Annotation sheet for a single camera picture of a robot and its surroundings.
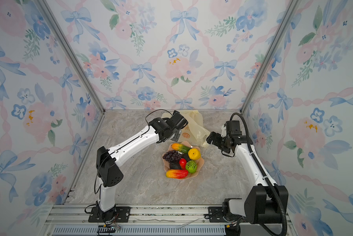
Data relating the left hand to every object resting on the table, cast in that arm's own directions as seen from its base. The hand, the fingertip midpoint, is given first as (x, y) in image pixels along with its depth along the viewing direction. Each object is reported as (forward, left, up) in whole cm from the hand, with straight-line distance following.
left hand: (171, 130), depth 83 cm
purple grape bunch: (-10, -1, -10) cm, 14 cm away
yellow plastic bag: (+7, -15, -11) cm, 19 cm away
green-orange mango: (-4, -5, -13) cm, 14 cm away
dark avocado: (-14, -2, -13) cm, 20 cm away
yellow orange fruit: (-8, -13, -11) cm, 19 cm away
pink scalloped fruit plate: (-12, -17, -16) cm, 26 cm away
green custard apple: (-16, -11, -12) cm, 23 cm away
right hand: (-4, -25, -5) cm, 25 cm away
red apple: (-13, -7, -13) cm, 20 cm away
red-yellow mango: (-20, -3, -12) cm, 24 cm away
